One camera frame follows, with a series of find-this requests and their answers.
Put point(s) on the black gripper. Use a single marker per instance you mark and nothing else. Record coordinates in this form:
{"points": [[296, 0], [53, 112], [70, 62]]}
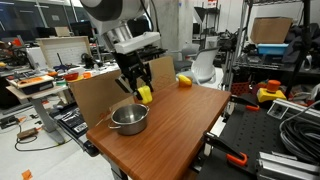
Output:
{"points": [[131, 65]]}

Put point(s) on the black perforated breadboard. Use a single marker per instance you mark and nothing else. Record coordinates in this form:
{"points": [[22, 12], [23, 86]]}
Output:
{"points": [[253, 130]]}

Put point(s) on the brown cardboard box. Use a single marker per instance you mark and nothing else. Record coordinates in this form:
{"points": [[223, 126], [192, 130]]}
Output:
{"points": [[270, 30]]}

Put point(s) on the orange bowl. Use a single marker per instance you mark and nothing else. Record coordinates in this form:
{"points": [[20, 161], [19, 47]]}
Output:
{"points": [[186, 85]]}

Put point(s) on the blue plastic bin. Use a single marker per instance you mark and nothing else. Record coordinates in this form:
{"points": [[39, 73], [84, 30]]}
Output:
{"points": [[272, 49]]}

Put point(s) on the orange floor tape piece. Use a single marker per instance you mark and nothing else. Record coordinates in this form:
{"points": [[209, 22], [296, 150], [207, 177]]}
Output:
{"points": [[27, 174]]}

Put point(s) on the large cardboard panel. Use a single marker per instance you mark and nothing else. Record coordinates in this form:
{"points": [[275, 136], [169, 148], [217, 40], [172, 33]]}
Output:
{"points": [[96, 96]]}

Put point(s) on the small black monitor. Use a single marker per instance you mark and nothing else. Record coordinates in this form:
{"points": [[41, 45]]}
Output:
{"points": [[80, 29]]}

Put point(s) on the short aluminium extrusion block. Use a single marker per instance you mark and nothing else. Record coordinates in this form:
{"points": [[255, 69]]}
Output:
{"points": [[283, 166]]}

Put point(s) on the red bowl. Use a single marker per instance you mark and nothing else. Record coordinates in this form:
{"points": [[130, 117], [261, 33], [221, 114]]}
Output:
{"points": [[71, 76]]}

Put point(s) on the large black monitor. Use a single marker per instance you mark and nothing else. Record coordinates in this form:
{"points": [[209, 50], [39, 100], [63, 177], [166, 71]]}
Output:
{"points": [[140, 26]]}

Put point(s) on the yellow toy fruit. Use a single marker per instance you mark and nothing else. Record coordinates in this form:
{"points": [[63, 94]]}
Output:
{"points": [[184, 80]]}

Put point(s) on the black tray with orange tool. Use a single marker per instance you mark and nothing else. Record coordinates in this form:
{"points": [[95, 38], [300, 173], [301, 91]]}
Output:
{"points": [[33, 87]]}

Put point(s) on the grey office chair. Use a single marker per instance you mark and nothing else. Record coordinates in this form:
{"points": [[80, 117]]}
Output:
{"points": [[190, 50]]}

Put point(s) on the grey table leg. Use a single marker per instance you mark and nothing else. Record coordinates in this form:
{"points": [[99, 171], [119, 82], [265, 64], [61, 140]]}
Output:
{"points": [[118, 171]]}

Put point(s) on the brown power brick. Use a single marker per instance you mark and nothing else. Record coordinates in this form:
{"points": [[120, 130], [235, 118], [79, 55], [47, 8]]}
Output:
{"points": [[27, 133]]}

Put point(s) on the black case with labels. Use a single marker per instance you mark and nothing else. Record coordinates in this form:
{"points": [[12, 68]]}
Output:
{"points": [[71, 120]]}

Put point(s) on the grey side desk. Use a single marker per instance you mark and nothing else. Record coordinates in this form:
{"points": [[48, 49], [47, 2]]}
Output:
{"points": [[43, 113]]}

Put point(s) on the long aluminium extrusion rail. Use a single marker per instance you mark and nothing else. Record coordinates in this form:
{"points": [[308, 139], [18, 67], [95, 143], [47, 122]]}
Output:
{"points": [[300, 110]]}

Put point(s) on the black vertical pole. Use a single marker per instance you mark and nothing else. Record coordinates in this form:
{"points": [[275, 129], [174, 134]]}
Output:
{"points": [[305, 20]]}

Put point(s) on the stainless steel pot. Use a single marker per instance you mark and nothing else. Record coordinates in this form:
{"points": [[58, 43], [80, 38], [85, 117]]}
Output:
{"points": [[130, 125]]}

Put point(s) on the yellow emergency stop button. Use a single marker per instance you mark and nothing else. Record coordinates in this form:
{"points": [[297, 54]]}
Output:
{"points": [[270, 95]]}

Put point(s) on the white office chair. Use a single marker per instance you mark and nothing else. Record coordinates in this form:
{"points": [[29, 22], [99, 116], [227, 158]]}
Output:
{"points": [[203, 66]]}

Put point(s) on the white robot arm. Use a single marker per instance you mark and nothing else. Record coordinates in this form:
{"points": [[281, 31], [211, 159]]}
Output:
{"points": [[113, 13]]}

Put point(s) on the black fabric bag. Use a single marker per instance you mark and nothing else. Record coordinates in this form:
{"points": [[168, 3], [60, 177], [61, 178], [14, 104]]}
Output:
{"points": [[298, 43]]}

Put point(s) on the white pegboard panel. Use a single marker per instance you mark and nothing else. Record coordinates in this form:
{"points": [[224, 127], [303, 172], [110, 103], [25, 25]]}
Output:
{"points": [[66, 50]]}

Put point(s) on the yellow bell pepper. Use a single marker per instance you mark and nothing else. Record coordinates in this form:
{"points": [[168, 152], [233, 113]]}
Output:
{"points": [[146, 95]]}

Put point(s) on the red plastic crate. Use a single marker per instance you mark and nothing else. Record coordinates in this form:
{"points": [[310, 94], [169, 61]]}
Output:
{"points": [[240, 88]]}

